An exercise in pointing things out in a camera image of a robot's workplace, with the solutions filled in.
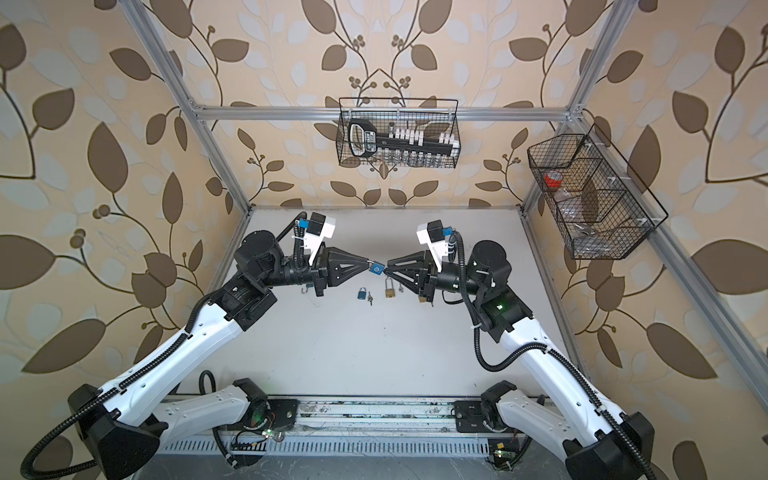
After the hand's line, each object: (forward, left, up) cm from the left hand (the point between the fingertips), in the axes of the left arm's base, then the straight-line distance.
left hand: (367, 266), depth 56 cm
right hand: (+1, -4, -3) cm, 5 cm away
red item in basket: (+39, -51, -9) cm, 64 cm away
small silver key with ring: (+18, -6, -40) cm, 44 cm away
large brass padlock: (+16, -3, -39) cm, 42 cm away
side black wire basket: (+22, -56, -5) cm, 61 cm away
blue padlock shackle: (+15, +6, -39) cm, 43 cm away
